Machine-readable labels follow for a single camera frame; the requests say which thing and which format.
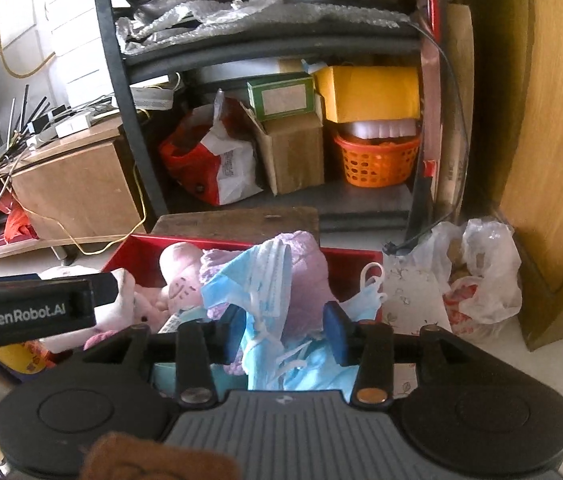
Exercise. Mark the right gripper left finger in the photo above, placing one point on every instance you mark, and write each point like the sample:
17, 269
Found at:
199, 346

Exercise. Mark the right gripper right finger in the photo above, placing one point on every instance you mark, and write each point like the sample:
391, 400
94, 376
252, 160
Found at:
368, 345

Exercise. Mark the pink knitted cloth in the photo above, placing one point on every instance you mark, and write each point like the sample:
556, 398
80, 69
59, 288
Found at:
306, 279

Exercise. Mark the white plush toy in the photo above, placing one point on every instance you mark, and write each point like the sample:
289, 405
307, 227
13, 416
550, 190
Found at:
129, 308

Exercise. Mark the pink pig plush toy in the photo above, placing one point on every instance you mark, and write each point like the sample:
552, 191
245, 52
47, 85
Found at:
180, 265

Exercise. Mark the blue face mask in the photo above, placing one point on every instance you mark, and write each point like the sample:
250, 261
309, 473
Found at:
271, 319

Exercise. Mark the red cardboard box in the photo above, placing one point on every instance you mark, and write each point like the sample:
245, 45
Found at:
283, 282

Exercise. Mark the wooden stool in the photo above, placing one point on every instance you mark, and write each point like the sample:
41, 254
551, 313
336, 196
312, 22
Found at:
248, 225

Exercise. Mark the black metal shelf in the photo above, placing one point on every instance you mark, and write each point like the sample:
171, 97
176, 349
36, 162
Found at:
340, 207

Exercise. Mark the wooden tv stand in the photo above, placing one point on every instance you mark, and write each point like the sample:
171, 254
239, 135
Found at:
82, 189

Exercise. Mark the orange plastic basket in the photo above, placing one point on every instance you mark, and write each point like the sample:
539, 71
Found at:
376, 163

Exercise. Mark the red white plastic bag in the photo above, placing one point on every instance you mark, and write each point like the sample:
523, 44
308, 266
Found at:
212, 153

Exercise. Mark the brown cardboard box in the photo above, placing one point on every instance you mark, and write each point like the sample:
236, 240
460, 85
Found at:
292, 151

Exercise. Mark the yellow box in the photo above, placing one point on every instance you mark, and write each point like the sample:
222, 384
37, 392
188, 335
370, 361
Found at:
367, 93

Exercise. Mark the green box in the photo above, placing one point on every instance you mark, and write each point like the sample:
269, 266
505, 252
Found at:
278, 98

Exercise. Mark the wooden cabinet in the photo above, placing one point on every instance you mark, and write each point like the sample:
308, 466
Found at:
517, 146

